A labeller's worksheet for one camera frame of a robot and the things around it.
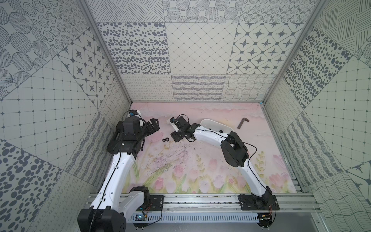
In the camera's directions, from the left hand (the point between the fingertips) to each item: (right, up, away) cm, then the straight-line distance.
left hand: (149, 120), depth 77 cm
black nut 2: (+6, -14, +21) cm, 26 cm away
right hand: (+13, -11, +21) cm, 27 cm away
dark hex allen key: (+61, -2, +30) cm, 68 cm away
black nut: (+4, -14, +21) cm, 25 cm away
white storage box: (+40, -5, +24) cm, 47 cm away
